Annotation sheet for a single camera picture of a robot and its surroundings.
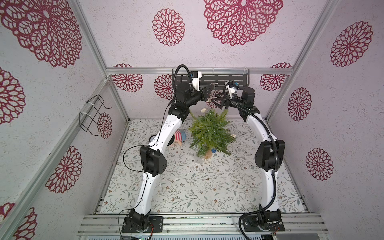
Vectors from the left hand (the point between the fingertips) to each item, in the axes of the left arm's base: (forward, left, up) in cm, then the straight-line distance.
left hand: (214, 86), depth 76 cm
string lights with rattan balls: (-3, +5, -14) cm, 15 cm away
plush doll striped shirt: (-5, +20, -37) cm, 42 cm away
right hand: (+3, -1, -9) cm, 9 cm away
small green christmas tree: (-20, +2, -14) cm, 24 cm away
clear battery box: (-21, +8, -41) cm, 47 cm away
